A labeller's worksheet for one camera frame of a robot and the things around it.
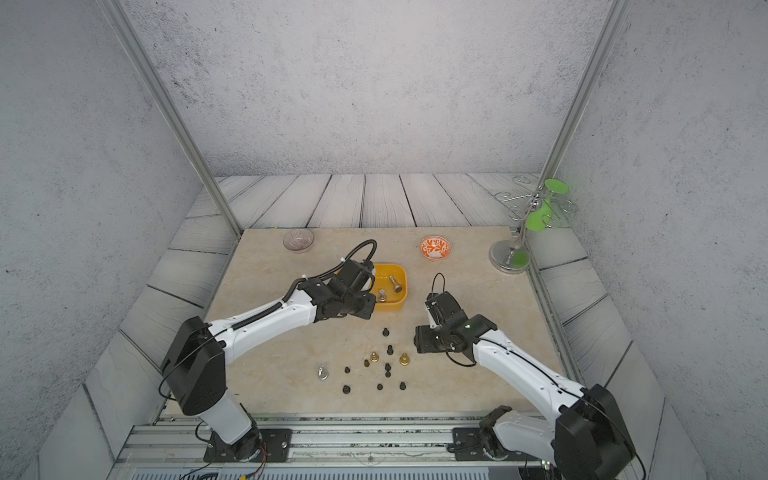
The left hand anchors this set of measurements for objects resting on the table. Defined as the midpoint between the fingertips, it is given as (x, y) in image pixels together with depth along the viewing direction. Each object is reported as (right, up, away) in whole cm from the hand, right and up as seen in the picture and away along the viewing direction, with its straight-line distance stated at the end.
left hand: (376, 305), depth 85 cm
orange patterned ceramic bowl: (+20, +16, +28) cm, 38 cm away
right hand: (+13, -9, -3) cm, 16 cm away
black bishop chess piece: (+4, -14, +3) cm, 15 cm away
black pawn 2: (-3, -17, +2) cm, 17 cm away
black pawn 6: (+7, -21, -2) cm, 23 cm away
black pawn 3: (-8, -18, 0) cm, 20 cm away
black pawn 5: (+1, -22, -2) cm, 22 cm away
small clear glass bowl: (-31, +19, +30) cm, 47 cm away
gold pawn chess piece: (-1, -16, +2) cm, 16 cm away
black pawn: (+2, -10, +8) cm, 13 cm away
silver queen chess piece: (+6, +3, +16) cm, 18 cm away
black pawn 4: (-8, -22, -3) cm, 24 cm away
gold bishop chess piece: (+8, -16, +1) cm, 17 cm away
